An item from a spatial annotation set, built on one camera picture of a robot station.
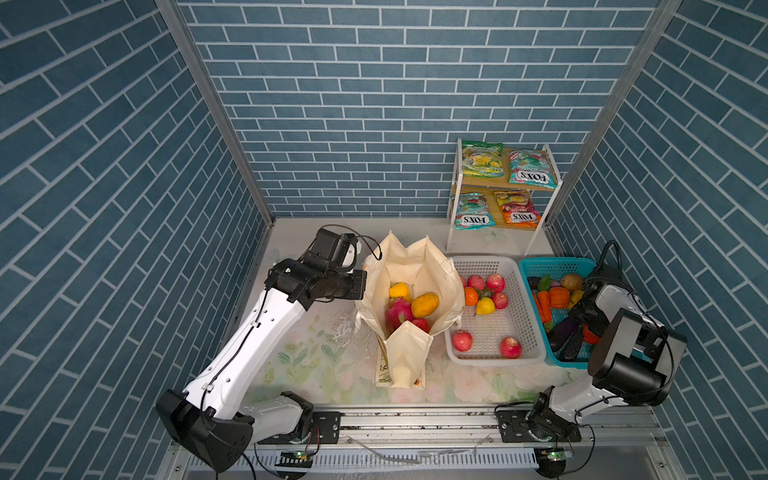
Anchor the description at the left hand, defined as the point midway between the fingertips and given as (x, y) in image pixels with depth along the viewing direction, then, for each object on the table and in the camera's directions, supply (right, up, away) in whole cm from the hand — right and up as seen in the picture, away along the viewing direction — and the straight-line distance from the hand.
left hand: (366, 285), depth 73 cm
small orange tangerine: (+30, -6, +19) cm, 36 cm away
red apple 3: (+40, -8, +21) cm, 46 cm away
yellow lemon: (+35, -9, +19) cm, 41 cm away
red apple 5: (+15, -12, +9) cm, 21 cm away
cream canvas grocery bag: (+19, -4, +12) cm, 23 cm away
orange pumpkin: (+59, -7, +21) cm, 63 cm away
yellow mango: (+8, -5, +21) cm, 23 cm away
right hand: (+66, -13, +13) cm, 69 cm away
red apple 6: (+40, -19, +10) cm, 45 cm away
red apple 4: (+26, -17, +10) cm, 33 cm away
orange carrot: (+55, -9, +22) cm, 60 cm away
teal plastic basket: (+66, +2, +35) cm, 75 cm away
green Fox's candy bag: (+33, +21, +24) cm, 45 cm away
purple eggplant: (+57, -16, +16) cm, 61 cm away
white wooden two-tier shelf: (+41, +28, +23) cm, 55 cm away
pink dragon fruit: (+8, -10, +12) cm, 18 cm away
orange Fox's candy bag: (+48, +22, +26) cm, 59 cm away
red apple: (+34, -2, +24) cm, 41 cm away
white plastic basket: (+44, -13, +16) cm, 48 cm away
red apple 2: (+40, -2, +24) cm, 46 cm away
